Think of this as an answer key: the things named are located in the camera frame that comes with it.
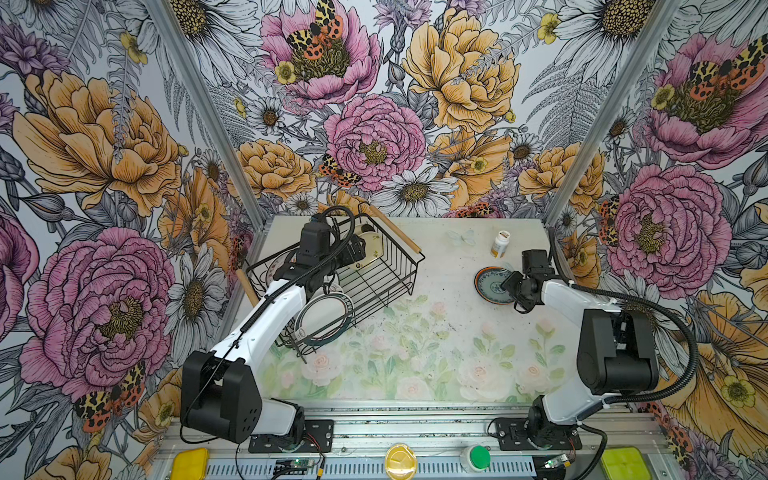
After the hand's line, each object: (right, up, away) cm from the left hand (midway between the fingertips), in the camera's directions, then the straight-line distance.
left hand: (352, 255), depth 84 cm
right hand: (+48, -13, +11) cm, 51 cm away
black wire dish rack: (+9, -7, +21) cm, 23 cm away
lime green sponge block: (+64, -47, -15) cm, 81 cm away
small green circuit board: (-11, -49, -13) cm, 51 cm away
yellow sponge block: (-36, -48, -14) cm, 61 cm away
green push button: (+29, -42, -20) cm, 55 cm away
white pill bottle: (+49, +2, +23) cm, 54 cm away
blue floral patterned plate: (+43, -10, +18) cm, 48 cm away
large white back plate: (-8, -17, -1) cm, 19 cm away
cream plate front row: (+5, +2, +22) cm, 23 cm away
